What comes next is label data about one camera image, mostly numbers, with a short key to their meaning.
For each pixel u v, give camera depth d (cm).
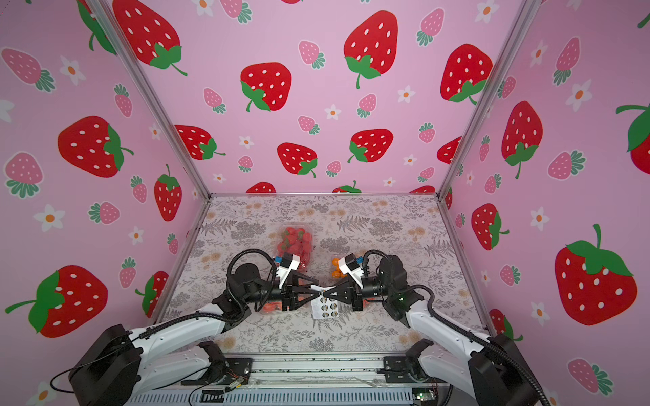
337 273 94
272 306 84
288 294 63
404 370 74
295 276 70
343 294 66
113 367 41
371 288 65
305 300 66
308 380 73
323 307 69
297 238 100
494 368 41
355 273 63
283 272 65
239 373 73
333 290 66
